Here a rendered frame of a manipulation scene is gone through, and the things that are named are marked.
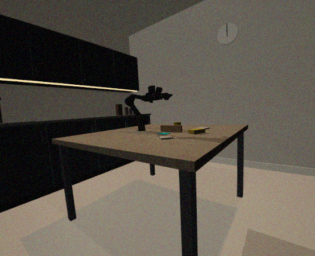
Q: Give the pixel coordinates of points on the yellow rectangular block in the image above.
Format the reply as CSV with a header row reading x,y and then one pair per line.
x,y
196,131

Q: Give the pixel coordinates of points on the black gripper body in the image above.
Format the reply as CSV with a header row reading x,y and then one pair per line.
x,y
156,96

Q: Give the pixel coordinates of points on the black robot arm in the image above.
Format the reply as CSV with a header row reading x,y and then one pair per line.
x,y
147,97

